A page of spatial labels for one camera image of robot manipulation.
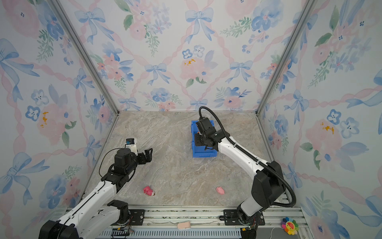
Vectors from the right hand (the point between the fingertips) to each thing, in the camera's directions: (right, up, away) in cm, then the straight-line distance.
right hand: (198, 137), depth 85 cm
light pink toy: (+12, -29, -4) cm, 31 cm away
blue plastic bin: (+1, -10, +13) cm, 16 cm away
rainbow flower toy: (+43, -41, -14) cm, 61 cm away
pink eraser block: (-8, -42, -13) cm, 44 cm away
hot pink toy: (-27, -29, -5) cm, 40 cm away
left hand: (-30, -6, -1) cm, 31 cm away
